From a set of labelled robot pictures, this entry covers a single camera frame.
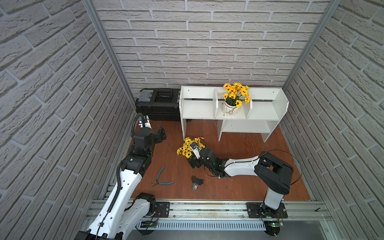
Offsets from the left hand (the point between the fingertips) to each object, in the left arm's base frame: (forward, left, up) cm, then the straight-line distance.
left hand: (155, 124), depth 73 cm
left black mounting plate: (-33, -4, -27) cm, 43 cm away
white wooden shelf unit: (+10, -58, -4) cm, 59 cm away
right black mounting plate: (-34, -51, -26) cm, 67 cm away
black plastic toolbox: (+27, +5, -12) cm, 30 cm away
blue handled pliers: (-19, +2, -29) cm, 35 cm away
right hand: (-4, -20, -21) cm, 29 cm away
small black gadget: (-20, -21, -26) cm, 39 cm away
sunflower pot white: (-6, -15, -15) cm, 22 cm away
